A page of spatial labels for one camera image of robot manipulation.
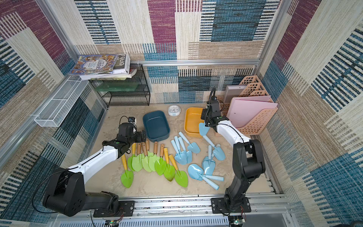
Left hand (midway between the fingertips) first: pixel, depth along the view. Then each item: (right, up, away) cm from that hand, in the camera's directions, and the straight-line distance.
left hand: (138, 131), depth 90 cm
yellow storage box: (+35, +7, +17) cm, 40 cm away
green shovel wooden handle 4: (+14, -21, -1) cm, 25 cm away
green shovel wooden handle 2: (+5, -19, -1) cm, 19 cm away
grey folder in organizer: (+64, +28, +15) cm, 71 cm away
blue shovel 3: (+32, -14, +2) cm, 35 cm away
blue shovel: (+27, -17, 0) cm, 32 cm away
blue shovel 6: (+34, -22, -5) cm, 41 cm away
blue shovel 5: (+41, 0, 0) cm, 41 cm away
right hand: (+43, +13, +4) cm, 45 cm away
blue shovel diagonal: (+35, -11, +6) cm, 37 cm away
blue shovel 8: (+51, -14, +2) cm, 53 cm away
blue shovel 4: (+43, -20, -4) cm, 48 cm away
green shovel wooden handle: (-5, -18, 0) cm, 19 cm away
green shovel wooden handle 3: (+9, -18, +1) cm, 21 cm away
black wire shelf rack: (-4, +26, +7) cm, 27 cm away
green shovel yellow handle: (-5, -27, -5) cm, 28 cm away
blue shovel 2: (+25, -12, +4) cm, 28 cm away
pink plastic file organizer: (+75, +30, +9) cm, 81 cm away
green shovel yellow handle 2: (+27, -26, -6) cm, 38 cm away
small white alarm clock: (+21, +14, +24) cm, 35 cm away
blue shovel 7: (+38, -26, -7) cm, 46 cm away
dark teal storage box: (+8, +2, +21) cm, 23 cm away
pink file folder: (+63, +13, -6) cm, 65 cm away
